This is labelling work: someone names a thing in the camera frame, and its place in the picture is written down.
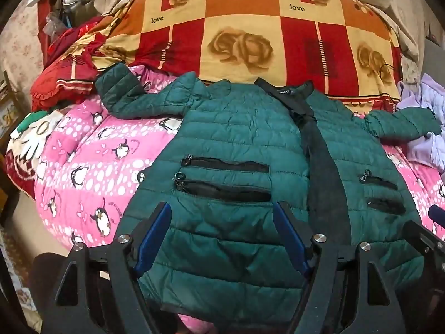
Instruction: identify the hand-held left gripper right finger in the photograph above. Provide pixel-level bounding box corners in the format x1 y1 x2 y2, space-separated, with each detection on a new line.
273 200 409 334

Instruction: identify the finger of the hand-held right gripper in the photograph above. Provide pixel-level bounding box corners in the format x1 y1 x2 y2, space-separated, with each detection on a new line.
401 205 445 275

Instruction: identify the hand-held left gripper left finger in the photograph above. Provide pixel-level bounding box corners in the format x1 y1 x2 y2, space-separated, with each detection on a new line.
54 201 174 334

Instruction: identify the green puffer jacket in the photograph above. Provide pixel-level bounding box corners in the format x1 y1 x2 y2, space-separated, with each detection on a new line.
95 63 442 322

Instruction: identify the pink penguin blanket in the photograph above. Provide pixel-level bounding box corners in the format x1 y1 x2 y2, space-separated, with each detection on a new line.
34 64 445 334

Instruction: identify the red white patterned cloth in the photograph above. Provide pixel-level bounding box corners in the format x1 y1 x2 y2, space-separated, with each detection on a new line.
4 139 39 197

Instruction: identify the lavender garment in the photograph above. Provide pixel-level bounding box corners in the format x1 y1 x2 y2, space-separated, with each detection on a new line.
396 73 445 174

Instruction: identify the white knit glove green cuff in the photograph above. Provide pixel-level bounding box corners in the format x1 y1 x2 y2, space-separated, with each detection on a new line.
10 109 60 168

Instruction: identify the wooden framed picture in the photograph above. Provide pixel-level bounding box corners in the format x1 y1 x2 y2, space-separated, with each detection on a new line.
0 71 19 138

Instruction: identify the red yellow checkered rose blanket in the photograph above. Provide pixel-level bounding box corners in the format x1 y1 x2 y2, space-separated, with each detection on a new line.
29 0 404 112

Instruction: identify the beige cloth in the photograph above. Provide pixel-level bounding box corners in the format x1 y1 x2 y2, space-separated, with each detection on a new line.
330 0 432 64

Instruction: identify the pile of plastic bags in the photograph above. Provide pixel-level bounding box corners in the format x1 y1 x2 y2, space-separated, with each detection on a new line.
42 0 98 37

